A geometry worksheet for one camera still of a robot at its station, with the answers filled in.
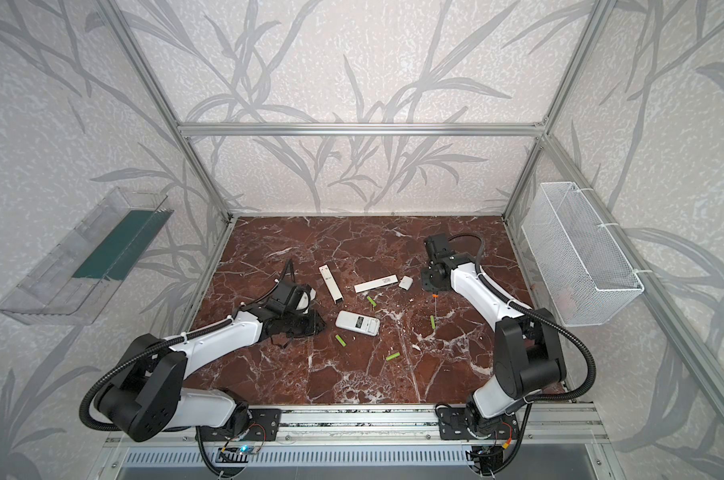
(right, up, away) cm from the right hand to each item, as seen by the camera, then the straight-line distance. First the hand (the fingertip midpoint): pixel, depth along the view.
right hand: (433, 272), depth 91 cm
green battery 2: (-28, -20, -3) cm, 35 cm away
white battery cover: (-18, -5, +10) cm, 21 cm away
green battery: (-19, -10, +5) cm, 22 cm away
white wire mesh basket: (+26, +4, -30) cm, 40 cm away
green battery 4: (-13, -23, -7) cm, 28 cm away
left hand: (-32, -13, -4) cm, 35 cm away
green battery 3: (0, -15, +2) cm, 15 cm away
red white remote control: (-23, -15, -2) cm, 28 cm away
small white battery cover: (-8, -5, +10) cm, 14 cm away
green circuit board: (-49, -40, -21) cm, 67 cm away
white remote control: (-33, -5, +8) cm, 34 cm away
